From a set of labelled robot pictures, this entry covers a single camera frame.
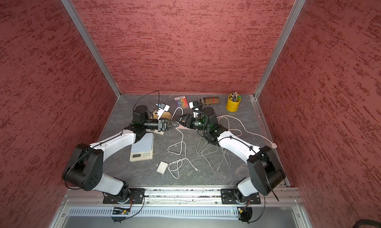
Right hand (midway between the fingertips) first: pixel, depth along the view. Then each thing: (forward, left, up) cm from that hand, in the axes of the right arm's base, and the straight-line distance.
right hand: (176, 122), depth 76 cm
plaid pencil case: (+34, -22, -21) cm, 46 cm away
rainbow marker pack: (+34, +1, -21) cm, 40 cm away
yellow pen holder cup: (+25, -37, -13) cm, 47 cm away
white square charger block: (-17, +10, -21) cm, 28 cm away
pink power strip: (-4, -3, +3) cm, 6 cm away
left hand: (-3, 0, -1) cm, 3 cm away
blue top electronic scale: (-5, +23, -21) cm, 31 cm away
